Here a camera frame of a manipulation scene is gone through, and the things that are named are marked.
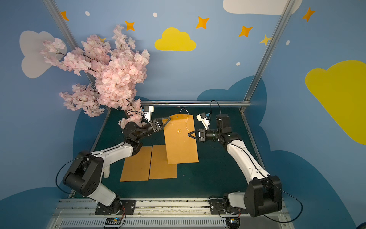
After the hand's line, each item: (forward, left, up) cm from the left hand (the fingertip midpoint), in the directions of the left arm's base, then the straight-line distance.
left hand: (171, 117), depth 72 cm
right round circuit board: (-41, -34, -35) cm, 64 cm away
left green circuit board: (-42, +29, -35) cm, 62 cm away
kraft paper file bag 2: (-14, +8, -34) cm, 37 cm away
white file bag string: (-1, -8, 0) cm, 8 cm away
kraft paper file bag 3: (-15, +23, -33) cm, 42 cm away
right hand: (-4, -11, -8) cm, 14 cm away
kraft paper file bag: (-11, -5, -12) cm, 17 cm away
